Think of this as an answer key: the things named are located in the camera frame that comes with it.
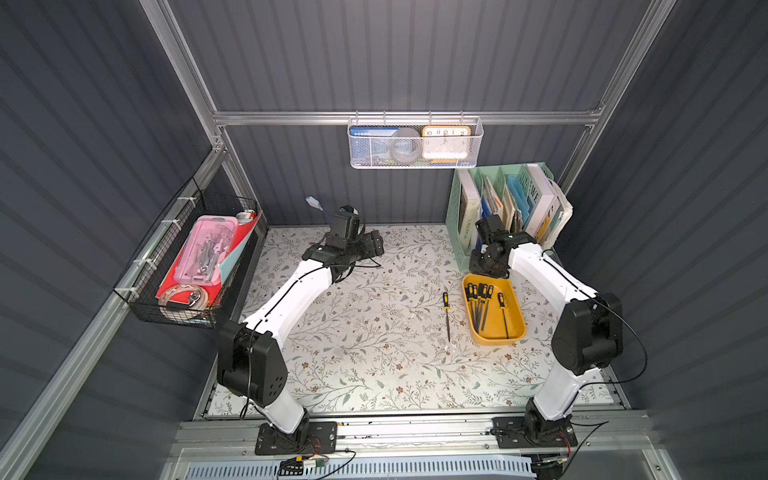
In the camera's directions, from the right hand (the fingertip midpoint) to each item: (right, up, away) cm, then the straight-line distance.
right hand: (486, 266), depth 91 cm
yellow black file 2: (+7, -12, +7) cm, 16 cm away
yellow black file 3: (+4, -11, +8) cm, 14 cm away
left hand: (-36, +8, -7) cm, 37 cm away
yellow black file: (-11, -14, +6) cm, 18 cm away
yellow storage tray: (+5, -16, +6) cm, 18 cm away
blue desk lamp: (-54, +20, +7) cm, 58 cm away
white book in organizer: (+21, +19, +5) cm, 29 cm away
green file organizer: (+16, +23, +8) cm, 29 cm away
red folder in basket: (-71, -5, -23) cm, 75 cm away
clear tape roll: (-72, -8, -26) cm, 77 cm away
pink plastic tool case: (-75, +5, -18) cm, 78 cm away
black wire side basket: (-81, -3, -30) cm, 87 cm away
